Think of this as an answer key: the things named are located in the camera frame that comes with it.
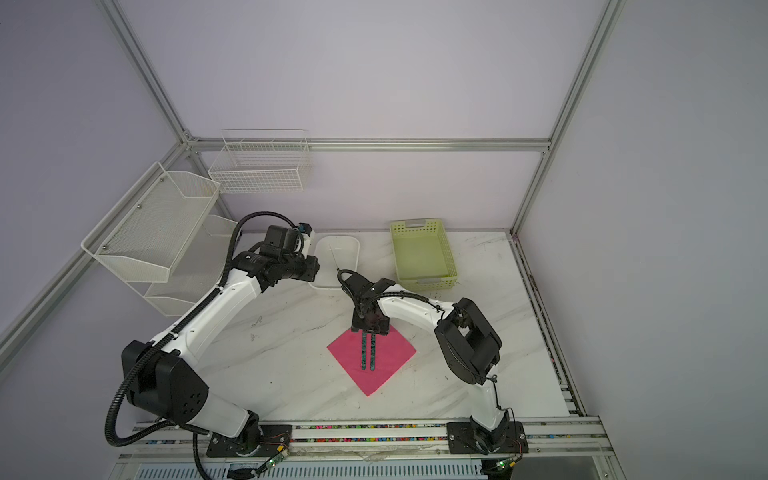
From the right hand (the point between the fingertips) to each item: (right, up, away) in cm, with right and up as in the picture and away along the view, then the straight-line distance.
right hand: (360, 328), depth 88 cm
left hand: (-13, +19, -5) cm, 24 cm away
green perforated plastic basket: (+22, +21, +27) cm, 41 cm away
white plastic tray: (-12, +23, +23) cm, 35 cm away
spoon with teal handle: (+1, -7, 0) cm, 7 cm away
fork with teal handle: (+4, -7, 0) cm, 8 cm away
